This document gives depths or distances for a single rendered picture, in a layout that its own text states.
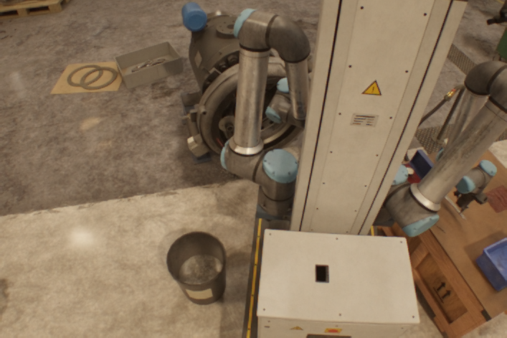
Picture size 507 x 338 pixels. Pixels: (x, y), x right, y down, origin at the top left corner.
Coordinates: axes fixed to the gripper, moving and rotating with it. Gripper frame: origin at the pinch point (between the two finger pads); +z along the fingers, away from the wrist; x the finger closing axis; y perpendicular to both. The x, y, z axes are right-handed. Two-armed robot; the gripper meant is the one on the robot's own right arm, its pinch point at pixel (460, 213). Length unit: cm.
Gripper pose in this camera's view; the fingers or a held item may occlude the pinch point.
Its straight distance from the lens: 209.7
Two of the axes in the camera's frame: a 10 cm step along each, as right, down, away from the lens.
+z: 0.0, 6.9, 7.2
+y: -3.6, -6.7, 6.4
